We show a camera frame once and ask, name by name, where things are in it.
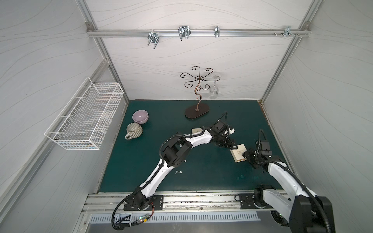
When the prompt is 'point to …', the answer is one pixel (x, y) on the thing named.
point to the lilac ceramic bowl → (140, 116)
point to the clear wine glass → (214, 90)
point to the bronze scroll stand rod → (196, 81)
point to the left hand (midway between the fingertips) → (235, 148)
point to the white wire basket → (84, 124)
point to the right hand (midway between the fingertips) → (246, 154)
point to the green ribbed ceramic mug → (134, 130)
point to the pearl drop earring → (180, 172)
